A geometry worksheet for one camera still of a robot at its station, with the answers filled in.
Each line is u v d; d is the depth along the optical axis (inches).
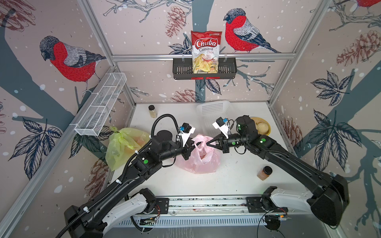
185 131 21.8
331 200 14.8
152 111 41.9
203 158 25.7
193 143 23.6
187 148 22.1
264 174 30.1
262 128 38.4
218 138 24.9
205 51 33.5
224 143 23.6
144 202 24.0
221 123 24.2
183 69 37.2
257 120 41.8
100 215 15.9
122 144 31.3
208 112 43.6
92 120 28.1
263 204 26.3
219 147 25.2
